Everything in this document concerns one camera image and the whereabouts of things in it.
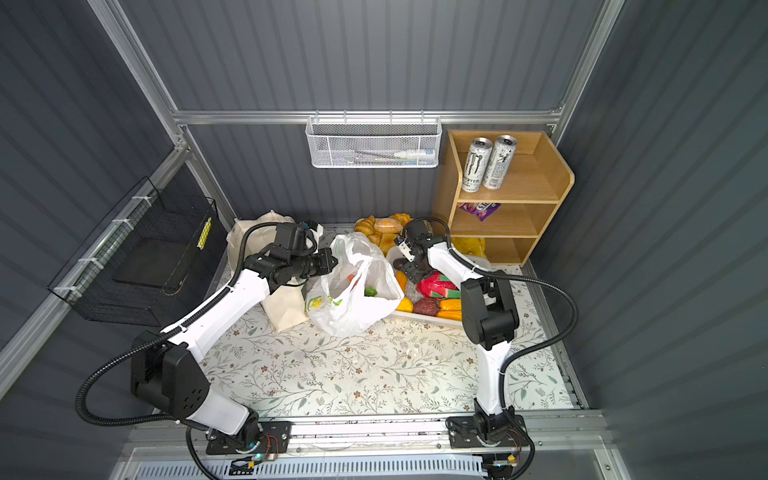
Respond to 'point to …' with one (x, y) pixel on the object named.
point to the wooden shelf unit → (538, 180)
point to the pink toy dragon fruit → (436, 285)
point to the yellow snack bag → (470, 245)
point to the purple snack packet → (481, 210)
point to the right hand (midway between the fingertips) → (425, 266)
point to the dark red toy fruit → (426, 305)
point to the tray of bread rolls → (383, 231)
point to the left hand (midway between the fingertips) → (338, 259)
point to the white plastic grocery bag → (362, 289)
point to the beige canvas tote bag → (287, 305)
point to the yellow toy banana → (451, 309)
